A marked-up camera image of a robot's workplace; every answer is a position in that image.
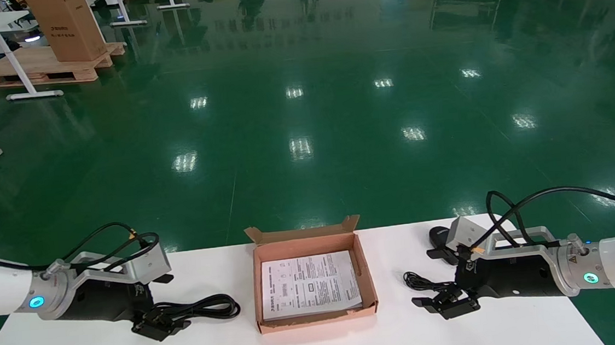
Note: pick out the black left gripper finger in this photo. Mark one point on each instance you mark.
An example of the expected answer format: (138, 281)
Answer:
(162, 278)
(158, 328)

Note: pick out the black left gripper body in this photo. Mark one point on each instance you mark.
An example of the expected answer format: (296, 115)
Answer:
(101, 304)

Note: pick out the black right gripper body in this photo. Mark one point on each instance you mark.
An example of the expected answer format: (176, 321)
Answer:
(514, 282)

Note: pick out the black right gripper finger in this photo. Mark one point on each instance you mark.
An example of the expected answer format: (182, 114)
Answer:
(444, 254)
(455, 306)

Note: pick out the brown cardboard storage box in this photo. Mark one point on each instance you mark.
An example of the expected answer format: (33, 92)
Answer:
(368, 285)

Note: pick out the white printed instruction sheet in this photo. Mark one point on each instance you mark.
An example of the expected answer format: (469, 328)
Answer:
(308, 285)

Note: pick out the wooden pallet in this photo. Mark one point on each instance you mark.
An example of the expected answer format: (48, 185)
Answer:
(35, 65)

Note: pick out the tall brown cardboard carton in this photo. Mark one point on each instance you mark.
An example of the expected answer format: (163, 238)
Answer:
(68, 27)

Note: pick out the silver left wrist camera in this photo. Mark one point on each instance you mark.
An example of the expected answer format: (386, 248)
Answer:
(150, 261)

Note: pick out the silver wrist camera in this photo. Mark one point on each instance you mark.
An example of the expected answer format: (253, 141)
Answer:
(466, 234)
(150, 261)

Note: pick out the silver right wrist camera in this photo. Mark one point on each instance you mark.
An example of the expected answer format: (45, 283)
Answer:
(466, 234)

